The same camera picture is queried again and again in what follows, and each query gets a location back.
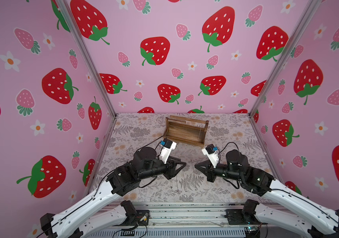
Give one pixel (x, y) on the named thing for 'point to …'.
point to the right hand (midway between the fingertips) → (197, 164)
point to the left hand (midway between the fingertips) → (184, 162)
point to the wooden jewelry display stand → (186, 130)
